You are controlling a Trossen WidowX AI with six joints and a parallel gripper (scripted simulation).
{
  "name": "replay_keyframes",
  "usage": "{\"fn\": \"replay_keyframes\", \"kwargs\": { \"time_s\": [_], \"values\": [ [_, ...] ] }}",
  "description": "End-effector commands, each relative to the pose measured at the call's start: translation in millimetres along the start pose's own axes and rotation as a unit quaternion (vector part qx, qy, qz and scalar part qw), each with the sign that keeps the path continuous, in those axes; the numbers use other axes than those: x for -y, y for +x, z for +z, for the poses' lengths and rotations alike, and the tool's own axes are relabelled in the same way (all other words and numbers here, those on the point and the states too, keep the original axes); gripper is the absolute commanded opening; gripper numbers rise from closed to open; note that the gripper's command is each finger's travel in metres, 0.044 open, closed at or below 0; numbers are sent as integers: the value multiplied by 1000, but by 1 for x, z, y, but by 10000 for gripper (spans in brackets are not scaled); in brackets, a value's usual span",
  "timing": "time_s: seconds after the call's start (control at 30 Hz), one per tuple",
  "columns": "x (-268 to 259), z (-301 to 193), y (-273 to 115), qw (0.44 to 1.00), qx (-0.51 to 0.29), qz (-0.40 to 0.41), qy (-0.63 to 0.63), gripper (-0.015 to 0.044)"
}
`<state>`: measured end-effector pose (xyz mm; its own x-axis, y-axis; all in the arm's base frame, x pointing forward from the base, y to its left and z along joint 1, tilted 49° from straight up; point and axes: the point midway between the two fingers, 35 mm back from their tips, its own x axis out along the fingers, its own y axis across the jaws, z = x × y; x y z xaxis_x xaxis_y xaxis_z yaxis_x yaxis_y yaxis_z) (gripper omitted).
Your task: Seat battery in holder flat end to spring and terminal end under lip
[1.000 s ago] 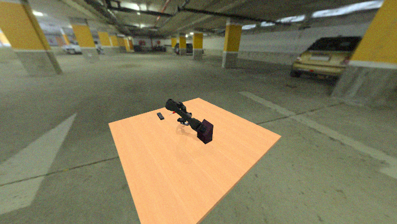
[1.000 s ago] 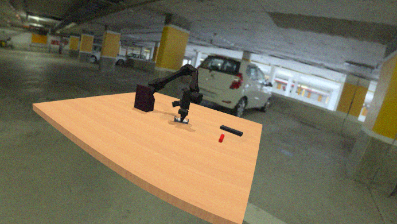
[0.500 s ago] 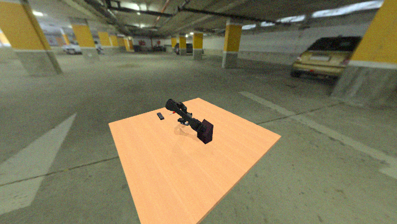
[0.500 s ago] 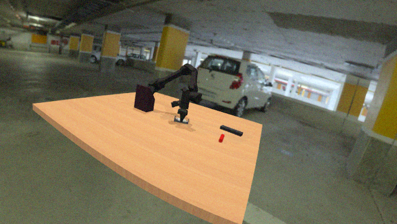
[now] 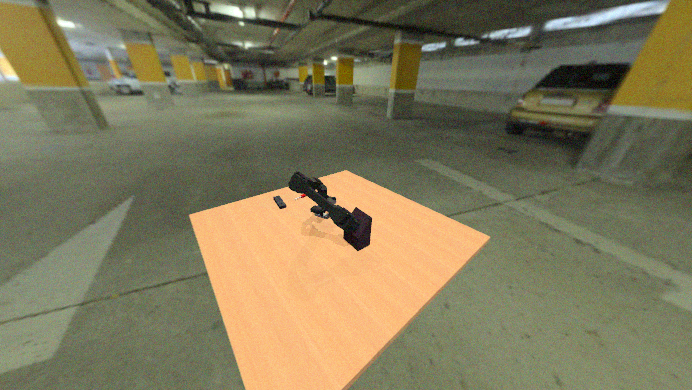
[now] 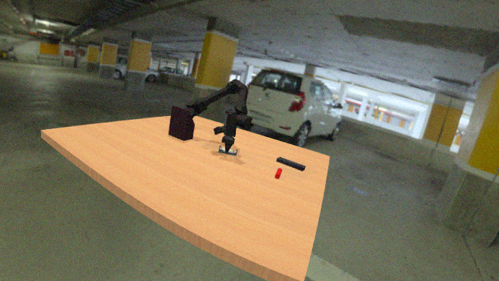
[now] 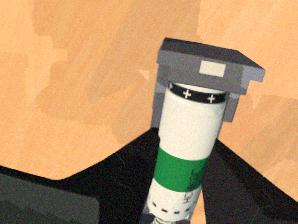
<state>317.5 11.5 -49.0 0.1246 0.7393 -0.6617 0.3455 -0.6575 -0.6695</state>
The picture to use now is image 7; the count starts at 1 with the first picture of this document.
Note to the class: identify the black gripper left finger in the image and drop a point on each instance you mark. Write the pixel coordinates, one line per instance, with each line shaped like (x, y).
(111, 191)

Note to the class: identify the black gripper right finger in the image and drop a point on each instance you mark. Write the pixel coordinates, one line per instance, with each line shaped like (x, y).
(235, 193)

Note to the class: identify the white battery with green band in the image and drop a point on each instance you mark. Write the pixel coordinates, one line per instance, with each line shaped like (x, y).
(189, 126)

